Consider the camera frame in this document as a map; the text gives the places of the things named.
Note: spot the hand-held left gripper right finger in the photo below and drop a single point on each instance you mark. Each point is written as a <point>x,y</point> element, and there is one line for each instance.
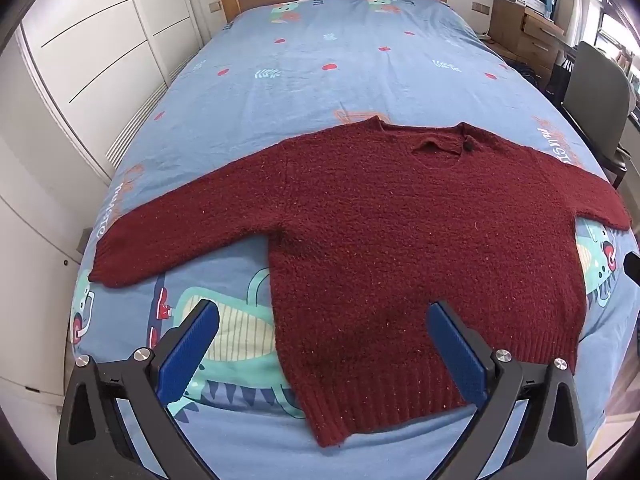
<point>460,355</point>

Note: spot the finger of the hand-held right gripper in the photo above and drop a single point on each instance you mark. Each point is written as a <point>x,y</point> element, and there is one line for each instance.
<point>634,270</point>

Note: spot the dark red knitted sweater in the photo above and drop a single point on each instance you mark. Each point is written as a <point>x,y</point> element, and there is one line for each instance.
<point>400,235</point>

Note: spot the wooden drawer cabinet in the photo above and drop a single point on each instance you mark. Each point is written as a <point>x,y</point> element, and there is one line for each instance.
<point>530,35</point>

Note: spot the white wardrobe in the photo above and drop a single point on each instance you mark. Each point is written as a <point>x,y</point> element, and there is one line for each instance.
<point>90,35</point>

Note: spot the blue printed bed sheet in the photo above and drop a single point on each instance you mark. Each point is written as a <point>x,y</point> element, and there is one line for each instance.
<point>325,60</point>

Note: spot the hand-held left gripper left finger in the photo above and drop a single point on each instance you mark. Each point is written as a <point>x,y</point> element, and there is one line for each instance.
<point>187,355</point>

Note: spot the grey chair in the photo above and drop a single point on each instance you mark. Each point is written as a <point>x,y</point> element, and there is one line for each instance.
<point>595,85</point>

